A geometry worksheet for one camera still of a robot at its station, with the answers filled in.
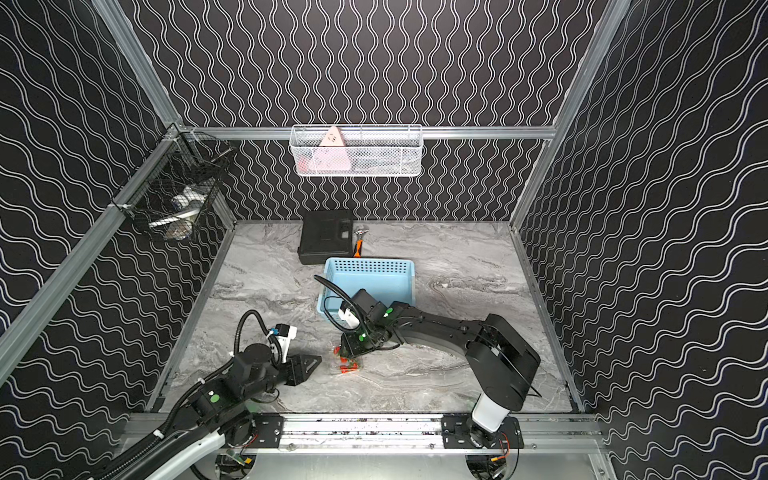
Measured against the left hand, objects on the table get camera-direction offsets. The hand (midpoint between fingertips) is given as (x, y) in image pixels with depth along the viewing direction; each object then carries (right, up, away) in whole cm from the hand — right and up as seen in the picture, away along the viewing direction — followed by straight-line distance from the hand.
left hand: (317, 358), depth 77 cm
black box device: (-5, +34, +33) cm, 48 cm away
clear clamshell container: (+3, -2, +10) cm, 11 cm away
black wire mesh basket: (-49, +46, +15) cm, 69 cm away
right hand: (+7, +1, +4) cm, 8 cm away
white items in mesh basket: (-39, +41, +8) cm, 57 cm away
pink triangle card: (+2, +57, +12) cm, 58 cm away
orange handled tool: (+8, +31, +36) cm, 48 cm away
